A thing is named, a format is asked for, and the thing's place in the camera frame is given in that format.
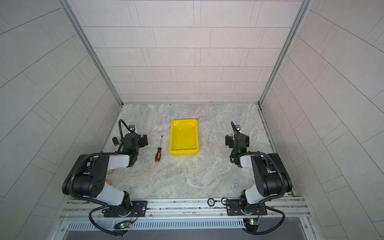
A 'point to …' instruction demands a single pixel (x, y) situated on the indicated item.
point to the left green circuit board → (123, 224)
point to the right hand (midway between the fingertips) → (235, 134)
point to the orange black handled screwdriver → (158, 153)
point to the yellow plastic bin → (184, 137)
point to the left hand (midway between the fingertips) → (140, 132)
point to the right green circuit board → (251, 224)
